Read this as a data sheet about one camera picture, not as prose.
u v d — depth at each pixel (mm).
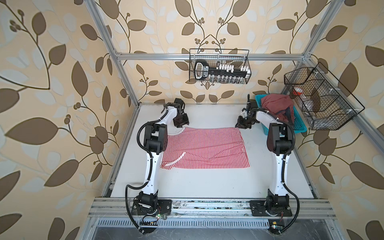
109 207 768
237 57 911
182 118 945
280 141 620
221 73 843
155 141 641
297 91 806
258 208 727
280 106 1073
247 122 943
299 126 966
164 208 742
